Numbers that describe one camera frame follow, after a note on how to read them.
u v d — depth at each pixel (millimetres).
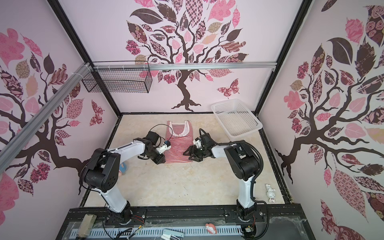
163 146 869
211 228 659
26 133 547
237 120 1141
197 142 923
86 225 692
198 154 852
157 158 833
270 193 791
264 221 725
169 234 670
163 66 1146
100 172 478
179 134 1037
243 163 521
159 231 701
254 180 535
